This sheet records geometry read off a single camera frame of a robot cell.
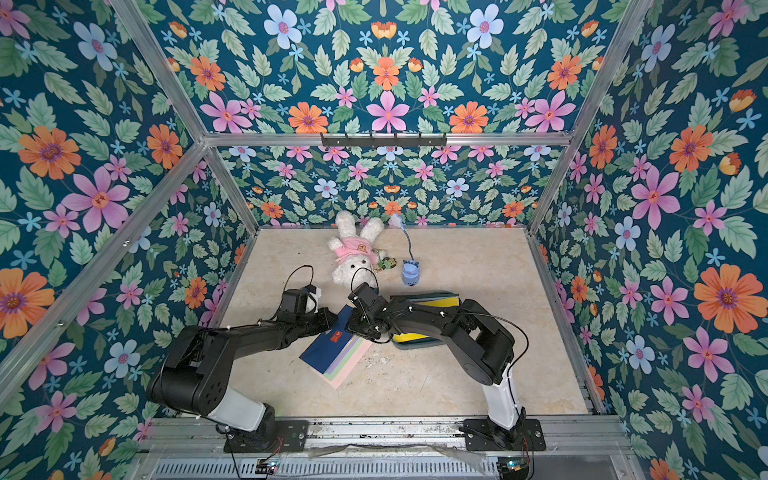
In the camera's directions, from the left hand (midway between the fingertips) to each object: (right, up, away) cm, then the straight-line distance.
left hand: (341, 316), depth 94 cm
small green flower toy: (+14, +17, +13) cm, 25 cm away
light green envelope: (+6, -7, -5) cm, 10 cm away
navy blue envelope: (-4, -10, -5) cm, 11 cm away
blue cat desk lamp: (+22, +15, +3) cm, 27 cm away
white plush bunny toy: (+4, +20, +5) cm, 20 cm away
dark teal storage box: (+25, -6, -7) cm, 26 cm away
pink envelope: (+5, -13, -8) cm, 16 cm away
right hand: (+3, -2, -6) cm, 8 cm away
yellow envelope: (+31, +5, -3) cm, 32 cm away
